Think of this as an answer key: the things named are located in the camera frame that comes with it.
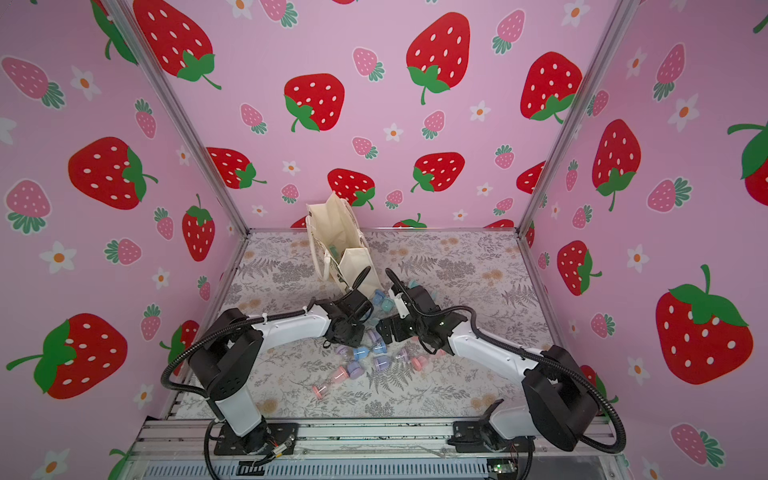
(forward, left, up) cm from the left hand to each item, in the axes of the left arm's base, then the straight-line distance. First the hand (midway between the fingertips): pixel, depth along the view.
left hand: (357, 337), depth 92 cm
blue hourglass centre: (-6, -2, +3) cm, 7 cm away
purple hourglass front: (-12, -1, +3) cm, 12 cm away
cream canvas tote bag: (+34, +10, +13) cm, 38 cm away
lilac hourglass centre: (-10, -8, +3) cm, 13 cm away
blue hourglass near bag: (+13, -6, +3) cm, 15 cm away
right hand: (-2, -9, +10) cm, 14 cm away
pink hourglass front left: (-17, +9, +2) cm, 19 cm away
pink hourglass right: (-9, -19, +3) cm, 21 cm away
